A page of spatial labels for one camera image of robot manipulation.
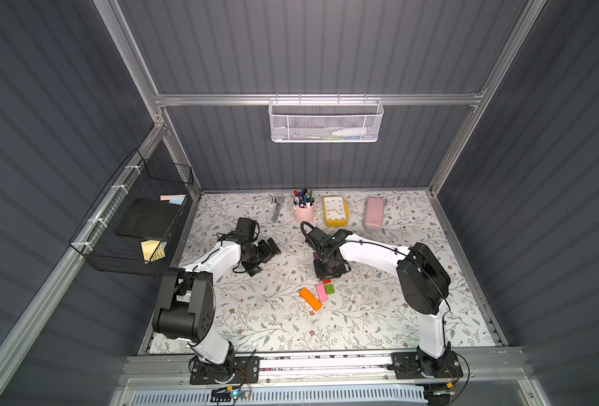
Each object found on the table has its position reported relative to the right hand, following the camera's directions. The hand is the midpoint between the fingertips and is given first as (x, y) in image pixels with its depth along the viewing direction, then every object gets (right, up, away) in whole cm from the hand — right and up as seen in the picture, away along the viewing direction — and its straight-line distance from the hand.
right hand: (322, 279), depth 89 cm
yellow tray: (+7, +25, +20) cm, 33 cm away
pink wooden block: (0, -5, -1) cm, 5 cm away
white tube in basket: (+11, +54, +4) cm, 55 cm away
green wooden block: (+3, -3, 0) cm, 4 cm away
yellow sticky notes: (-43, +15, -28) cm, 54 cm away
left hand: (-17, +7, +1) cm, 18 cm away
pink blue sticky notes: (-49, +28, -7) cm, 57 cm away
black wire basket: (-58, +35, -10) cm, 69 cm away
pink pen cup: (-7, +27, +12) cm, 30 cm away
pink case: (+24, +24, +19) cm, 39 cm away
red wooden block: (+2, -1, +1) cm, 2 cm away
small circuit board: (-29, -27, -19) cm, 44 cm away
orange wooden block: (-5, -6, -1) cm, 8 cm away
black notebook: (-51, +22, -17) cm, 58 cm away
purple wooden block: (-3, +9, -5) cm, 11 cm away
